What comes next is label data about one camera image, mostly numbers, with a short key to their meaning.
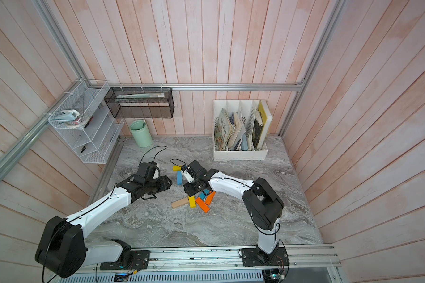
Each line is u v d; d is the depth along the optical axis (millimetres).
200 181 668
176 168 1011
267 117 928
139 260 730
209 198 908
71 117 686
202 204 890
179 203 903
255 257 728
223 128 1036
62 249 400
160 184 763
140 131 1042
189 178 785
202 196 768
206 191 665
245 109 1058
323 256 762
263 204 481
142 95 903
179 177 983
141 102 1040
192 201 903
